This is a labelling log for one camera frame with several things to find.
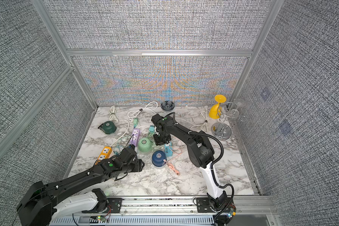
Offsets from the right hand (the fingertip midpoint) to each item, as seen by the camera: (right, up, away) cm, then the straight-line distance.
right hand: (159, 140), depth 92 cm
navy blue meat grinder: (+1, -9, -13) cm, 15 cm away
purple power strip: (-17, +1, +5) cm, 18 cm away
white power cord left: (-37, +15, +18) cm, 44 cm away
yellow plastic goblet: (+38, +19, +3) cm, 43 cm away
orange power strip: (-34, -9, -2) cm, 35 cm away
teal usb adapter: (-6, +6, +11) cm, 14 cm away
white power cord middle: (-9, +25, +27) cm, 38 cm away
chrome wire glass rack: (+46, +6, +10) cm, 47 cm away
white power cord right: (+36, +17, +20) cm, 44 cm away
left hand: (-8, -13, -10) cm, 18 cm away
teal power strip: (+6, -6, -2) cm, 9 cm away
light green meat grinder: (-8, -2, -7) cm, 11 cm away
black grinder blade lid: (+5, +25, +25) cm, 36 cm away
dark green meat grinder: (-34, +8, +3) cm, 36 cm away
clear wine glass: (+51, +18, +5) cm, 54 cm away
